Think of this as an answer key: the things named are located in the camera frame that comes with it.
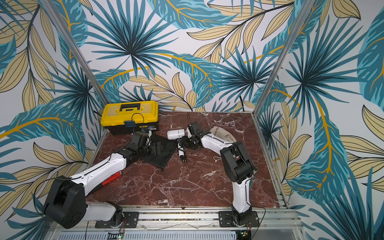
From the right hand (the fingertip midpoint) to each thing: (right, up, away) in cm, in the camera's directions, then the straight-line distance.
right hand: (183, 143), depth 96 cm
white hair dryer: (-5, +6, +5) cm, 9 cm away
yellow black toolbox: (-33, +17, -1) cm, 37 cm away
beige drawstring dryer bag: (+26, +6, +4) cm, 27 cm away
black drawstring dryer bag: (-10, -2, +4) cm, 11 cm away
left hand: (-15, -2, -9) cm, 17 cm away
